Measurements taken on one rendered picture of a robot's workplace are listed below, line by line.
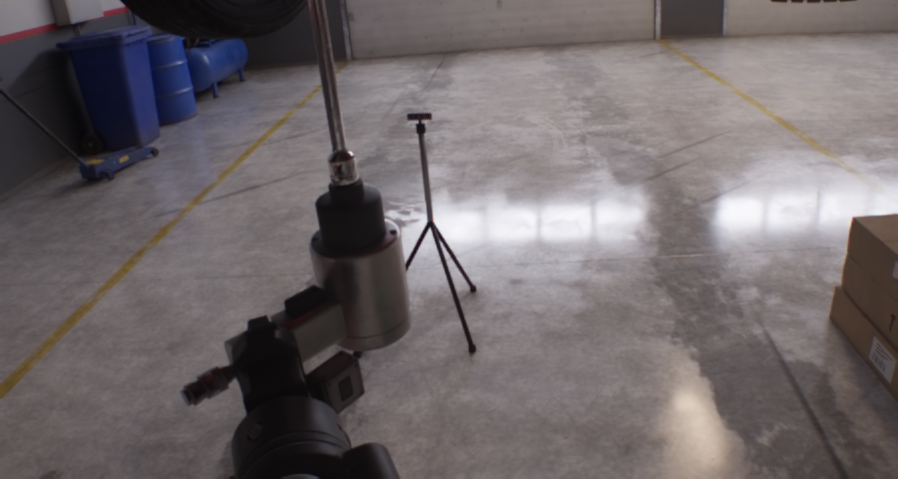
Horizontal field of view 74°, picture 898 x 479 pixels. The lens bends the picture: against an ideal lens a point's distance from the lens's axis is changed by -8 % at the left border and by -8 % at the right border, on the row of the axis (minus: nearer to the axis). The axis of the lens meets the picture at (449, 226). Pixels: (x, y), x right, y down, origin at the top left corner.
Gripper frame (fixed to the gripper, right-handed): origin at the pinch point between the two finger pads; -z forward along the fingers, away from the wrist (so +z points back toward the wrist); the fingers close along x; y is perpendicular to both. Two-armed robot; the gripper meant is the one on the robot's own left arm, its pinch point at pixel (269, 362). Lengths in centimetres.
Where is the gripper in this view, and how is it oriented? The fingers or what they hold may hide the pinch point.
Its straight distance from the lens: 62.4
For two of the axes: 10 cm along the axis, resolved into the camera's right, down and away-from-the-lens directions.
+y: 9.3, -2.3, 2.9
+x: 0.9, 8.9, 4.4
